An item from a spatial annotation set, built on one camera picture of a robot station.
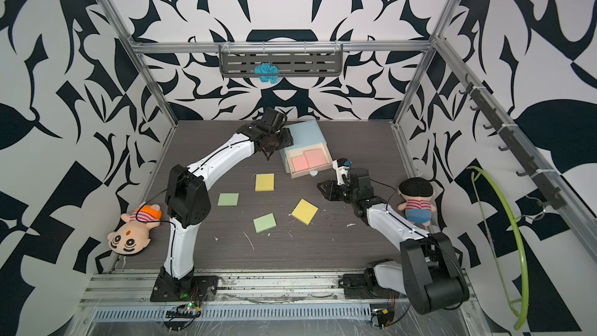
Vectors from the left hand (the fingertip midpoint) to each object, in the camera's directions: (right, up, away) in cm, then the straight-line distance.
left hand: (288, 135), depth 92 cm
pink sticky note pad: (+11, -9, +1) cm, 14 cm away
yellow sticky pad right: (+7, -29, -3) cm, 30 cm away
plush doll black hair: (+48, -22, -5) cm, 53 cm away
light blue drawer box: (+6, +1, +3) cm, 7 cm away
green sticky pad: (-9, -32, -5) cm, 34 cm away
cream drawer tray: (+4, -6, +1) cm, 8 cm away
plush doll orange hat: (-50, -33, -15) cm, 62 cm away
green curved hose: (+53, -30, -41) cm, 74 cm away
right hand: (+13, -17, -6) cm, 22 cm away
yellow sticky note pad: (-10, -19, +7) cm, 23 cm away
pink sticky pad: (+5, -11, -1) cm, 12 cm away
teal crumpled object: (-8, +24, -1) cm, 26 cm away
